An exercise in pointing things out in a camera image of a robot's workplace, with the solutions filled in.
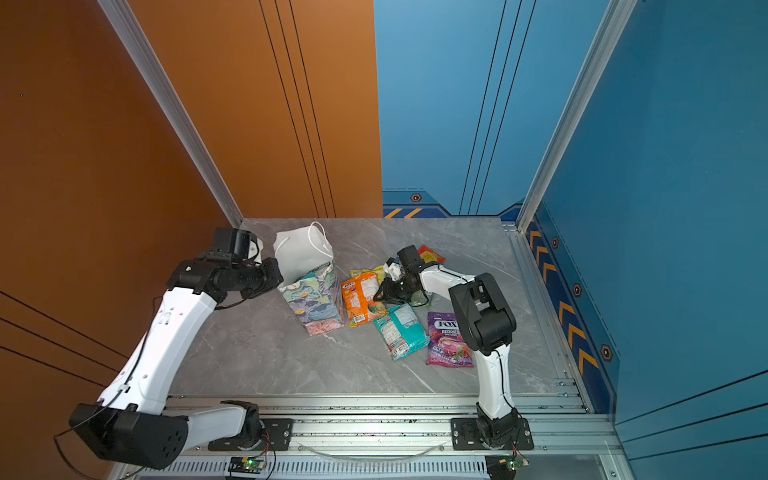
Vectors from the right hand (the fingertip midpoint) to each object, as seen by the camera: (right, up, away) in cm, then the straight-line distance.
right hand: (380, 298), depth 95 cm
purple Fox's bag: (+20, -12, -10) cm, 26 cm away
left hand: (-23, +10, -19) cm, 31 cm away
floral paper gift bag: (-16, +9, -22) cm, 29 cm away
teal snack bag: (+7, -9, -7) cm, 13 cm away
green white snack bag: (+12, +2, -11) cm, 16 cm away
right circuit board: (+31, -36, -26) cm, 54 cm away
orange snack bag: (-7, +1, -1) cm, 7 cm away
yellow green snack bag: (-1, +8, +7) cm, 11 cm away
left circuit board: (-30, -36, -25) cm, 53 cm away
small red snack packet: (+18, +13, +13) cm, 26 cm away
